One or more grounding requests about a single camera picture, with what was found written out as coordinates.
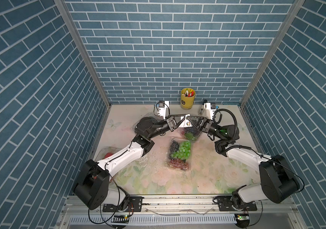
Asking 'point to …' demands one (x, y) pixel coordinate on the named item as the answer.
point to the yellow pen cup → (187, 98)
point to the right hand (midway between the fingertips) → (190, 122)
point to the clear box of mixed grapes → (179, 155)
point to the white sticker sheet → (187, 123)
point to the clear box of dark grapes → (189, 132)
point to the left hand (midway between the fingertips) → (190, 120)
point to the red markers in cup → (188, 95)
